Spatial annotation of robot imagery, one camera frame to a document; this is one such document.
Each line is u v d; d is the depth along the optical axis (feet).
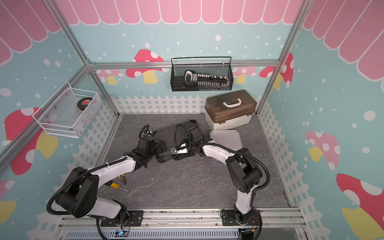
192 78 2.92
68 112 4.06
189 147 2.38
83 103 2.59
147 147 2.32
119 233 2.34
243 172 1.58
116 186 2.72
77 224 2.41
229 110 3.12
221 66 2.96
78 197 1.43
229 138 3.29
